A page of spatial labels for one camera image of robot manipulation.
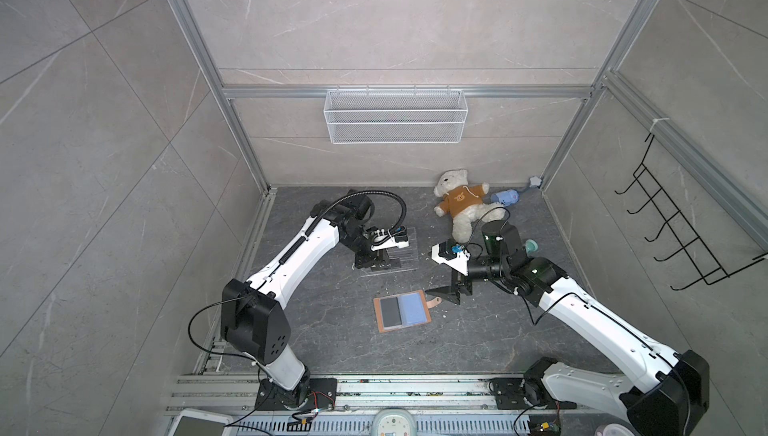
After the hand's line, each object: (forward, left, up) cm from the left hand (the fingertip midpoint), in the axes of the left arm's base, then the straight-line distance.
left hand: (384, 251), depth 80 cm
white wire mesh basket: (+47, -6, +12) cm, 49 cm away
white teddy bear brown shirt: (+26, -30, -11) cm, 41 cm away
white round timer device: (-37, -1, -15) cm, 40 cm away
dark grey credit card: (-10, -2, -18) cm, 20 cm away
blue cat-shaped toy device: (+30, -47, -13) cm, 57 cm away
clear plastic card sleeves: (-10, -5, -18) cm, 21 cm away
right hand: (-7, -11, +5) cm, 14 cm away
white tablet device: (-35, +44, -13) cm, 58 cm away
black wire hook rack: (-5, -68, +15) cm, 70 cm away
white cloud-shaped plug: (+43, -65, -17) cm, 79 cm away
